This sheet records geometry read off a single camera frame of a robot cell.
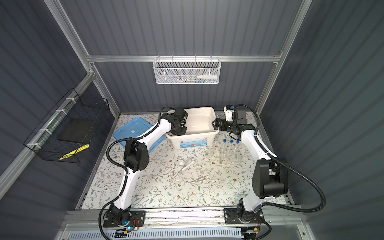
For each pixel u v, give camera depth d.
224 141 0.85
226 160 0.94
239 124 0.68
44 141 0.62
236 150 0.99
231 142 0.85
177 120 0.77
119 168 0.91
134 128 1.12
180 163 0.92
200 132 0.91
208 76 0.87
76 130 0.74
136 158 0.59
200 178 0.87
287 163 0.46
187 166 0.91
